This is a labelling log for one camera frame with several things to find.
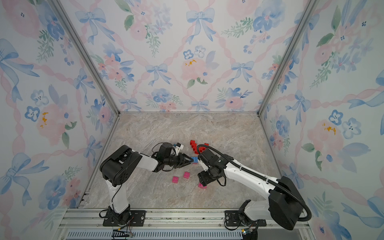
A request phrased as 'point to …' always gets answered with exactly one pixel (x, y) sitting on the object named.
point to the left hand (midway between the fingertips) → (193, 161)
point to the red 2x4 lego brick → (194, 147)
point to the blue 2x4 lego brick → (195, 159)
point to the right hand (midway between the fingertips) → (206, 177)
